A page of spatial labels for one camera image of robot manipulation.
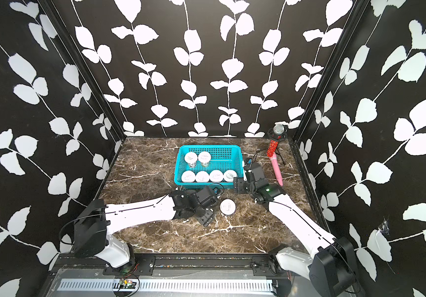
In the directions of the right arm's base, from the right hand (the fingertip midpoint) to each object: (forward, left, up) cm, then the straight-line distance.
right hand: (239, 177), depth 83 cm
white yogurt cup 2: (+18, +18, -8) cm, 27 cm away
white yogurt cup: (+18, +25, -9) cm, 32 cm away
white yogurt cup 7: (-10, +5, -10) cm, 15 cm away
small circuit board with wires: (-39, +46, -15) cm, 62 cm away
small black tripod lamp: (+20, -19, +9) cm, 29 cm away
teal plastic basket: (+22, +7, -13) cm, 27 cm away
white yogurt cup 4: (+6, +18, -9) cm, 21 cm away
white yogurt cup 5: (+7, +11, -9) cm, 16 cm away
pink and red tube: (+21, -20, -7) cm, 30 cm away
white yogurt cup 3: (+6, +26, -8) cm, 28 cm away
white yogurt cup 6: (+7, +4, -9) cm, 12 cm away
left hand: (-13, +14, -7) cm, 20 cm away
